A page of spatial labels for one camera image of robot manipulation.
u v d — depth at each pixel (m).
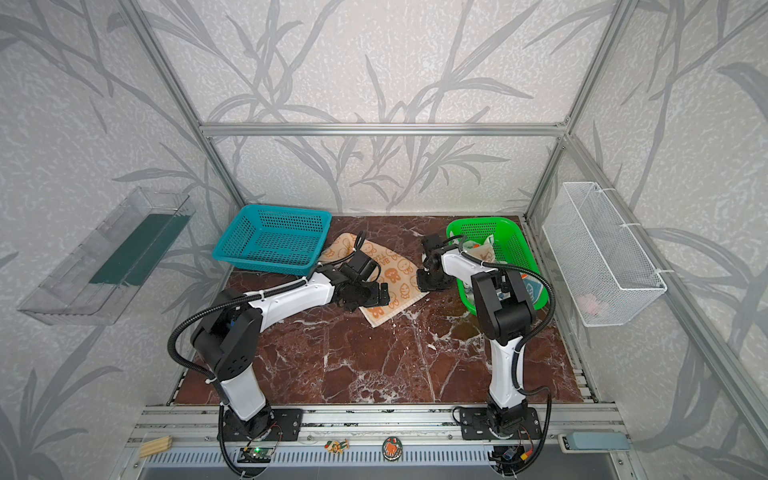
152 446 0.71
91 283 0.63
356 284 0.69
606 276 0.61
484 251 1.03
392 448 0.71
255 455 0.72
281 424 0.73
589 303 0.72
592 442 0.67
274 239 1.12
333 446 0.71
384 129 0.96
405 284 0.99
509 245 1.08
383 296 0.82
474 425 0.73
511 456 0.75
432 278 0.85
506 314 0.53
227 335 0.47
